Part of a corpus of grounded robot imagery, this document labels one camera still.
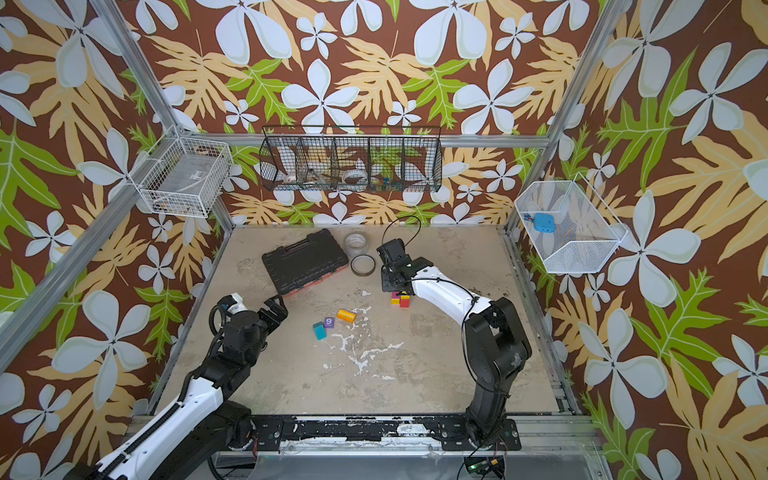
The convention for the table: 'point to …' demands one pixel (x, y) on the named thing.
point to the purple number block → (329, 322)
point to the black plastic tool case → (306, 263)
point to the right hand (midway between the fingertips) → (390, 279)
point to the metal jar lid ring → (362, 265)
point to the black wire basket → (352, 158)
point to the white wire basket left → (182, 175)
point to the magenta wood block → (394, 295)
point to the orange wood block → (346, 315)
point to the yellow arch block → (395, 301)
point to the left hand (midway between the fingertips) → (271, 301)
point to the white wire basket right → (586, 232)
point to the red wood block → (405, 303)
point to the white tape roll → (354, 173)
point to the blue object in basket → (543, 222)
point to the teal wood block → (319, 330)
